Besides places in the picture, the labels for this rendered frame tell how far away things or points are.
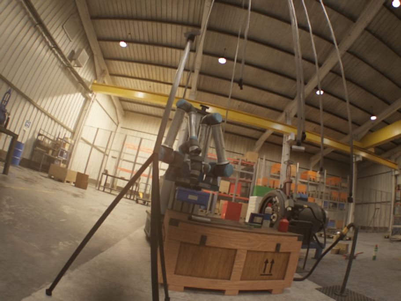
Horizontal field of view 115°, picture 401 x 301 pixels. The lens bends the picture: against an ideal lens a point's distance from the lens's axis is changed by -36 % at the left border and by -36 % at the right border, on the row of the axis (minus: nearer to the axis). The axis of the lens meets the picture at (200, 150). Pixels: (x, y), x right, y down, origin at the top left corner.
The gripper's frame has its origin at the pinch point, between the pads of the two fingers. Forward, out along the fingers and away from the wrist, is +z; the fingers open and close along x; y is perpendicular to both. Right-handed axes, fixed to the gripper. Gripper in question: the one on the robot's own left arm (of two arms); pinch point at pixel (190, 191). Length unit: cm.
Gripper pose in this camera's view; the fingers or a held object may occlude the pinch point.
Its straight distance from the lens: 197.5
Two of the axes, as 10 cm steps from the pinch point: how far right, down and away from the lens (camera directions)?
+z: -2.0, 9.5, -2.6
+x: -2.0, 2.2, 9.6
